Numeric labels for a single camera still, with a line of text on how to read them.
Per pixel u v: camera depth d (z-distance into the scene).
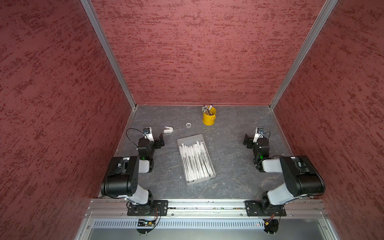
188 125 1.09
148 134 0.80
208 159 0.88
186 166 0.87
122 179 0.44
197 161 0.89
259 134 0.80
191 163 0.89
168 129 1.03
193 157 0.90
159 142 0.85
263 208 0.67
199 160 0.90
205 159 0.90
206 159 0.90
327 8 0.71
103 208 0.76
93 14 0.73
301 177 0.45
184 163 0.88
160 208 0.75
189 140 1.01
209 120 1.04
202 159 0.90
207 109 0.96
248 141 0.84
